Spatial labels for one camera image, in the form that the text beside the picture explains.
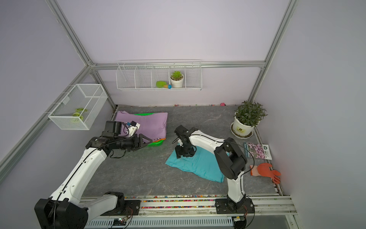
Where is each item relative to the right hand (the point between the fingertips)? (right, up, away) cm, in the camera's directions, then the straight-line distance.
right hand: (181, 154), depth 89 cm
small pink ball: (+35, +35, +35) cm, 61 cm away
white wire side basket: (-59, +37, +4) cm, 70 cm away
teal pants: (+14, -5, +2) cm, 15 cm away
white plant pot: (+41, +15, +8) cm, 44 cm away
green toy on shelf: (-15, +47, +10) cm, 50 cm away
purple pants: (-19, +18, +6) cm, 27 cm away
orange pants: (-13, +9, 0) cm, 16 cm away
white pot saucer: (+42, +10, +13) cm, 45 cm away
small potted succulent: (-3, +48, +2) cm, 48 cm away
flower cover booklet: (+50, +1, +5) cm, 51 cm away
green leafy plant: (+43, +26, -1) cm, 50 cm away
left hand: (-16, +10, -15) cm, 24 cm away
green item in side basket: (-55, +27, -13) cm, 62 cm away
